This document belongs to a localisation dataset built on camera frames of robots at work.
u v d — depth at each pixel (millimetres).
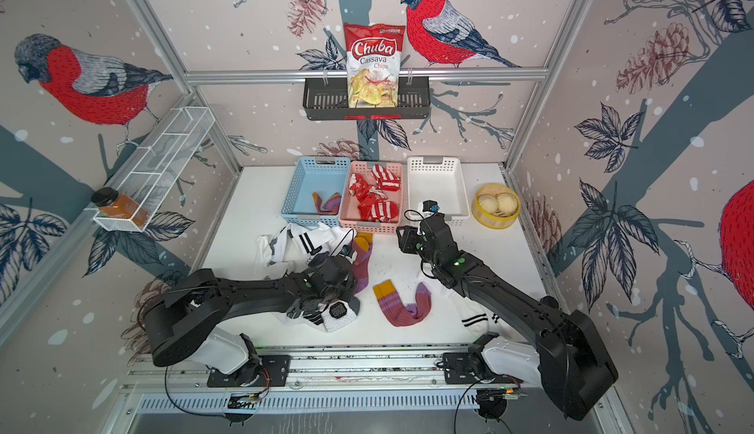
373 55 854
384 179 1100
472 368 668
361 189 1104
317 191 1072
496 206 1007
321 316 812
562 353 399
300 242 966
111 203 597
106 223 637
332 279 688
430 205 728
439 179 1175
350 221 983
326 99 946
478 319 816
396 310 828
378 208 1037
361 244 934
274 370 732
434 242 613
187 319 437
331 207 1045
